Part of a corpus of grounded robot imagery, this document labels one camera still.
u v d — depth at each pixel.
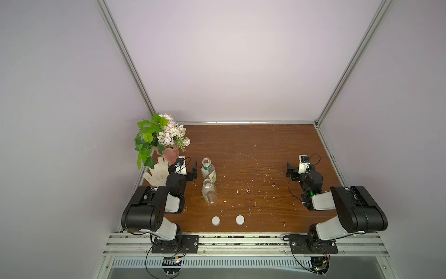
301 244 0.72
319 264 0.71
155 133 0.74
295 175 0.82
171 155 0.84
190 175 0.82
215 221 0.79
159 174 0.95
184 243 0.73
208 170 0.87
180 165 0.76
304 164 0.79
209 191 0.85
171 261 0.72
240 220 0.79
